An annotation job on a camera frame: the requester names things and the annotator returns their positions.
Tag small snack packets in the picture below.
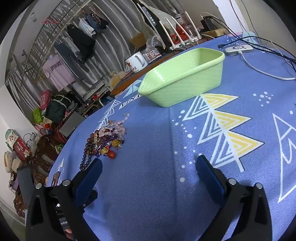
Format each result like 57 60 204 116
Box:
143 49 162 63

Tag black jacket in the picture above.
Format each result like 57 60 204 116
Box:
67 24 97 62

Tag grey-blue long-sleeve shirt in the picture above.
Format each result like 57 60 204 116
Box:
54 43 91 73

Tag pink shopping bag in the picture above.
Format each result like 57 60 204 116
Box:
39 90 51 111

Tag grey laptop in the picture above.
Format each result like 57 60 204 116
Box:
59 111 86 138

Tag pink t-shirt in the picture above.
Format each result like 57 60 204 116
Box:
42 57 76 92

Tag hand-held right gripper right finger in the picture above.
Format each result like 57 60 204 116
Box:
195 155 273 241

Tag blue printed tablecloth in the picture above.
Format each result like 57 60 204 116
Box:
45 32 296 241

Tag white enamel mug red star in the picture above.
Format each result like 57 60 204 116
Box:
124 51 148 74

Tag clear plastic bag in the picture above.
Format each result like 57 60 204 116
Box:
145 37 163 55

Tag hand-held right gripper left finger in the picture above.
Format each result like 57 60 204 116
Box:
25 158 103 241

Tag green plastic basket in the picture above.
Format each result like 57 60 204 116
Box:
138 47 226 108

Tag pile of beaded jewelry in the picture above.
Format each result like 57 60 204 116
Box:
80 112 130 171

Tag black monitor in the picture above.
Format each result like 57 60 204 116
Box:
135 0 167 49

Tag white cable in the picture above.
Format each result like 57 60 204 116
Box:
240 51 296 81

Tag black power adapter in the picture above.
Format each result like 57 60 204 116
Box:
200 16 217 32

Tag white router with antennas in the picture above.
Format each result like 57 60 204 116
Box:
159 10 202 49

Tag red box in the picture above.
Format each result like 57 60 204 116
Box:
12 138 32 161

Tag black cable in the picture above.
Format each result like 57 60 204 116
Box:
218 13 296 70

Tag beige sack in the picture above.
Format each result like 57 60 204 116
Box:
108 71 127 91

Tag green shopping bag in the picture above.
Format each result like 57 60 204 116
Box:
32 108 42 124

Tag dark green duffel bag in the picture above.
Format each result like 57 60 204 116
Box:
45 94 78 124

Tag cardboard box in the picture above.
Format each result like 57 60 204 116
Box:
130 32 149 50

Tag grey curtain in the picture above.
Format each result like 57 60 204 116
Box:
7 0 162 99

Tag metal clothes rack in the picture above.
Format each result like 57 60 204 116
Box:
20 0 100 79

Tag small white electronic device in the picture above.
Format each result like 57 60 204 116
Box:
225 45 253 57

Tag red plastic bag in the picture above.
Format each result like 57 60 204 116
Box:
172 23 186 45

